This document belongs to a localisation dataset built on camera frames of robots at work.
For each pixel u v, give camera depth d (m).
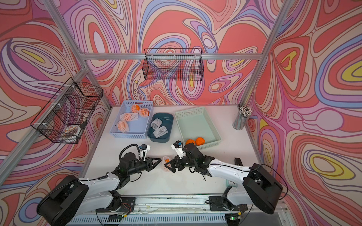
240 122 0.99
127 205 0.72
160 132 0.98
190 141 0.93
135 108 1.11
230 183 0.78
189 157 0.66
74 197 0.44
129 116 1.06
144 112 1.08
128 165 0.66
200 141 0.93
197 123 1.08
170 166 0.70
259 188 0.42
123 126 1.01
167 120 1.08
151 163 0.75
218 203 0.73
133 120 1.08
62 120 0.73
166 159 0.82
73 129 0.72
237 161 0.86
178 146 0.72
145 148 0.77
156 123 0.99
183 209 0.73
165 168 0.74
